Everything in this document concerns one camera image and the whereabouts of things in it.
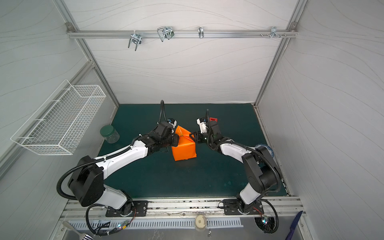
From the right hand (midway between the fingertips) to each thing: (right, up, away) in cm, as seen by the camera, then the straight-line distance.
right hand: (193, 132), depth 89 cm
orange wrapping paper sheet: (-4, -9, -5) cm, 11 cm away
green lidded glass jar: (-52, -3, +4) cm, 52 cm away
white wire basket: (-62, +5, -20) cm, 65 cm away
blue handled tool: (+48, -43, -19) cm, 68 cm away
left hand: (-7, -1, -3) cm, 8 cm away
